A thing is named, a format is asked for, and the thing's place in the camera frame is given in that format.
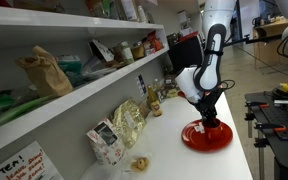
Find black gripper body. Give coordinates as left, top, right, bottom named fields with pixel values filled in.
left=191, top=87, right=226, bottom=118

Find red cup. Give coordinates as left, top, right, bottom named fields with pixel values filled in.
left=201, top=117, right=225, bottom=143

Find red round plate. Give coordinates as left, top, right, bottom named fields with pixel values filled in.
left=180, top=118, right=234, bottom=153

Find yellow glass bottle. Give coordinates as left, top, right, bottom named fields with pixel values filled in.
left=146, top=85, right=164, bottom=118

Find black perforated work table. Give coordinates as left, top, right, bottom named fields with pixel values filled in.
left=244, top=91, right=288, bottom=180

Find yellow tool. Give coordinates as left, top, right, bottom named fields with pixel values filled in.
left=278, top=82, right=288, bottom=94

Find gold foil bag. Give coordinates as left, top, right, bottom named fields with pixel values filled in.
left=111, top=97, right=148, bottom=150

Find clear bag of cookies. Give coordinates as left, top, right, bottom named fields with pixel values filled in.
left=121, top=153, right=151, bottom=175

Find wooden side table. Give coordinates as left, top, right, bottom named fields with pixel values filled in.
left=251, top=16, right=288, bottom=70

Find red snack package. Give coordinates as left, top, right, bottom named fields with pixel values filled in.
left=143, top=30, right=164, bottom=55

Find black boom rod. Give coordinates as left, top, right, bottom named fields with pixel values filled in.
left=223, top=33, right=283, bottom=47

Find brown glass jar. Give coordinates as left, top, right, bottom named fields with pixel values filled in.
left=130, top=43, right=146, bottom=61

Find green lidded jar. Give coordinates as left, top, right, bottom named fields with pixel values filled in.
left=118, top=41, right=135, bottom=65

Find white and black coffee bag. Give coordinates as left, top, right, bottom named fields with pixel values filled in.
left=86, top=117, right=127, bottom=167

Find white plastic bottle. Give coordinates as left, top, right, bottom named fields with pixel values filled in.
left=136, top=4, right=149, bottom=24

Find white and black card box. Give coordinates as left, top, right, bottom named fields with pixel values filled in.
left=88, top=38, right=115, bottom=63

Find white carton box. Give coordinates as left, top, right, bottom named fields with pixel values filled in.
left=120, top=0, right=139, bottom=22

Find green packet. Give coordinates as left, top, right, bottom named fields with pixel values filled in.
left=55, top=54, right=84, bottom=75

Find orange and green packages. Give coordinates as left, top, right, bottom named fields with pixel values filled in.
left=84, top=0, right=119, bottom=20

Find brown paper bag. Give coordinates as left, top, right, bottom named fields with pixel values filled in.
left=15, top=45, right=74, bottom=98

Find handwritten tea paper sign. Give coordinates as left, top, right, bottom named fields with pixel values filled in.
left=0, top=140, right=65, bottom=180

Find green plastic bags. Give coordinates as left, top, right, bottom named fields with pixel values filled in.
left=0, top=90, right=53, bottom=133

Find orange handled black clamp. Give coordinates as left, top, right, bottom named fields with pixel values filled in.
left=254, top=122, right=288, bottom=133
left=244, top=100, right=271, bottom=110

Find small black wall card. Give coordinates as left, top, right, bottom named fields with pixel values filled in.
left=136, top=74, right=148, bottom=96

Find white wall shelf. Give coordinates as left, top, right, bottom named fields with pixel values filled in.
left=0, top=4, right=170, bottom=159

